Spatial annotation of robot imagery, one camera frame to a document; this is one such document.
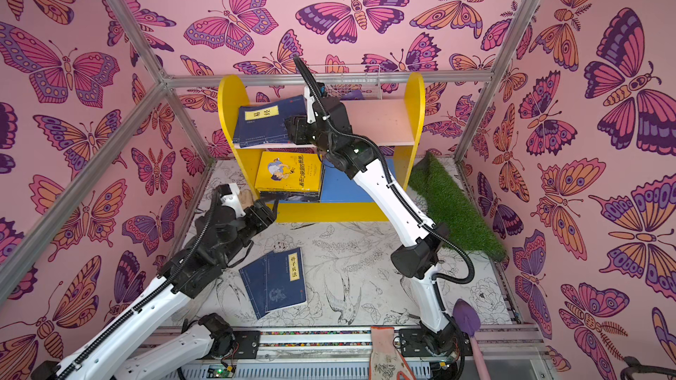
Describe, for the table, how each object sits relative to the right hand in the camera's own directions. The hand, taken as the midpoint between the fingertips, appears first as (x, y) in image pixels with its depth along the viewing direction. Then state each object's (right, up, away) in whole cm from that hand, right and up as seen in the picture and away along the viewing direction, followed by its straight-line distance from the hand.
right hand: (292, 115), depth 69 cm
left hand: (-5, -22, -1) cm, 22 cm away
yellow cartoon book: (-4, -14, +18) cm, 24 cm away
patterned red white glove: (+25, -66, +1) cm, 70 cm away
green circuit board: (-21, -70, +3) cm, 73 cm away
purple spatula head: (+49, -57, +7) cm, 75 cm away
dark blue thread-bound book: (-8, -49, +14) cm, 52 cm away
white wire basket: (+16, +15, +25) cm, 33 cm away
